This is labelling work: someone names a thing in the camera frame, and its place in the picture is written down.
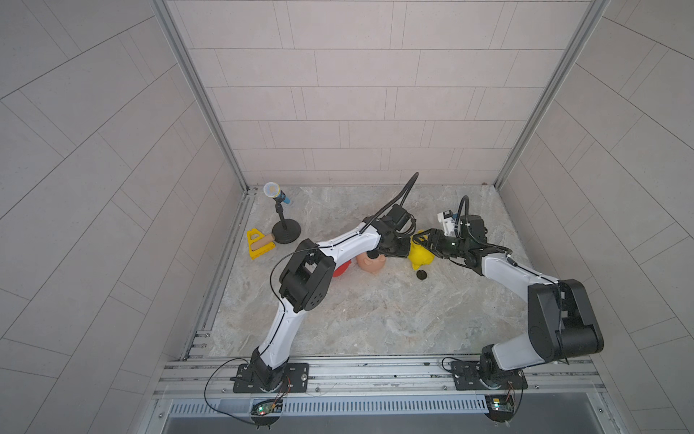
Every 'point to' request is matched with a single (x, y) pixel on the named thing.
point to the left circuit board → (266, 407)
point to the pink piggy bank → (371, 265)
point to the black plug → (421, 274)
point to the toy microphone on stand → (286, 231)
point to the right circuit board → (499, 407)
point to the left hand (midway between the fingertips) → (409, 250)
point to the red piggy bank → (339, 271)
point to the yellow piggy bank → (418, 255)
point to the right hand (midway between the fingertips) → (417, 239)
